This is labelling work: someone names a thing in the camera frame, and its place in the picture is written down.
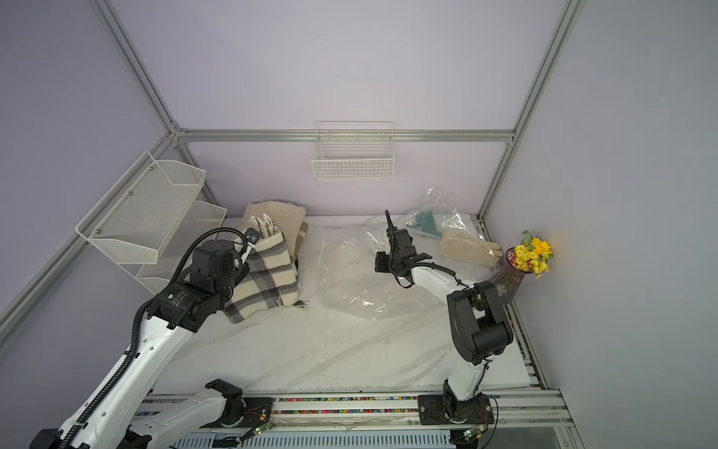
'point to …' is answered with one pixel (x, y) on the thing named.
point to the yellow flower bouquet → (532, 255)
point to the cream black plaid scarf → (272, 279)
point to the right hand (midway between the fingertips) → (382, 263)
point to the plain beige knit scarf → (288, 219)
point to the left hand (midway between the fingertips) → (219, 256)
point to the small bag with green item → (426, 222)
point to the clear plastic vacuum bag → (347, 262)
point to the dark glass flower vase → (508, 280)
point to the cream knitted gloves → (469, 250)
